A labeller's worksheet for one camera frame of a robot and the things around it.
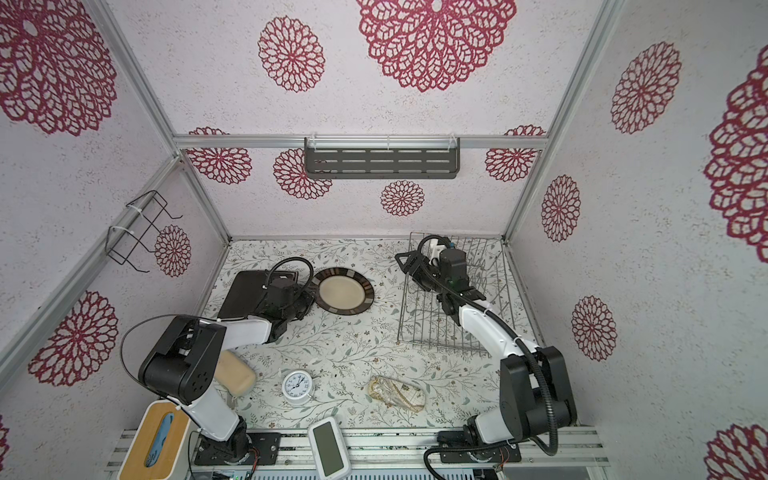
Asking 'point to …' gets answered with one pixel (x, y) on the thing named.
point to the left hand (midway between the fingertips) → (320, 292)
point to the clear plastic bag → (397, 393)
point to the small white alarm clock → (297, 387)
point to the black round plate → (343, 291)
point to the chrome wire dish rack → (425, 321)
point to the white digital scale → (328, 449)
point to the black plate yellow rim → (245, 294)
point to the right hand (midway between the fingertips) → (401, 256)
